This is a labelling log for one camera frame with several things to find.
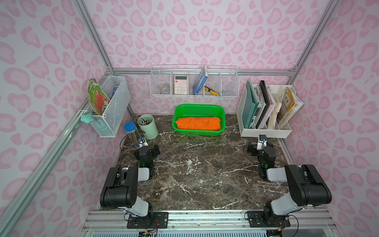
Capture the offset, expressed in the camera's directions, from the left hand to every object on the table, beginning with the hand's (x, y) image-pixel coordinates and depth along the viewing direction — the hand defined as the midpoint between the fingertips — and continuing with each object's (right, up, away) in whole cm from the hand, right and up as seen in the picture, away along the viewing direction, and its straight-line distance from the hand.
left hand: (146, 144), depth 93 cm
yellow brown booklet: (+93, +27, +5) cm, 97 cm away
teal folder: (+63, +24, -7) cm, 68 cm away
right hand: (+70, +3, -2) cm, 70 cm away
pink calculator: (+22, +38, +2) cm, 44 cm away
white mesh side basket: (-16, +33, -5) cm, 37 cm away
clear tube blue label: (-7, +10, -7) cm, 13 cm away
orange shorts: (+41, +13, +11) cm, 45 cm away
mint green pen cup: (+1, +13, 0) cm, 13 cm away
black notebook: (+75, +39, +3) cm, 85 cm away
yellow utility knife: (+42, +34, +5) cm, 54 cm away
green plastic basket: (+34, +24, +25) cm, 48 cm away
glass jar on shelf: (+11, +34, +2) cm, 36 cm away
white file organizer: (+82, +11, +5) cm, 83 cm away
